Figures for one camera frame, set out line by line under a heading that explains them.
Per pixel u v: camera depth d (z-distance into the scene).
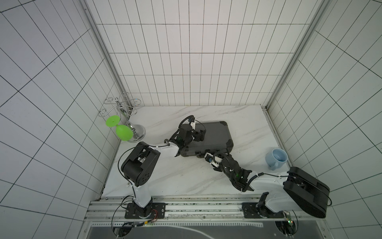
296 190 0.43
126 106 1.18
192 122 0.82
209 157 0.72
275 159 0.84
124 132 0.85
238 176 0.65
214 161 0.71
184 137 0.71
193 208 0.74
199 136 0.82
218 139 0.90
